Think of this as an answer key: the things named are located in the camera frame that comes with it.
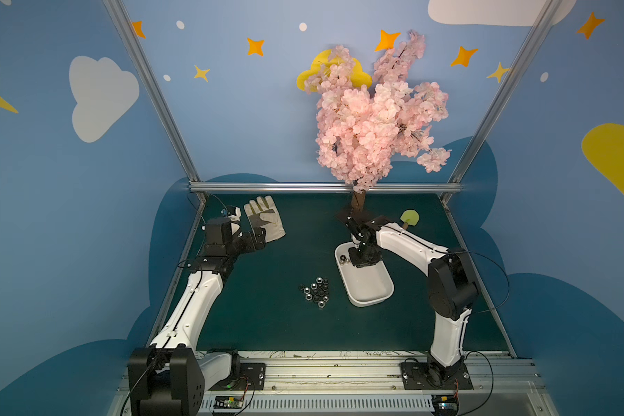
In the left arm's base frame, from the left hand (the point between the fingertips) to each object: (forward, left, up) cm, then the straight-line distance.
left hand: (251, 229), depth 83 cm
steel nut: (+3, -32, -21) cm, 38 cm away
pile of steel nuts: (-12, -23, -20) cm, 32 cm away
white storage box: (-11, -39, -18) cm, 44 cm away
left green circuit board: (-45, +2, -22) cm, 50 cm away
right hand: (-2, -38, -15) cm, 41 cm away
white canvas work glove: (+25, +4, -21) cm, 32 cm away
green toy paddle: (+25, -63, -21) cm, 71 cm away
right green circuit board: (-44, -60, -23) cm, 78 cm away
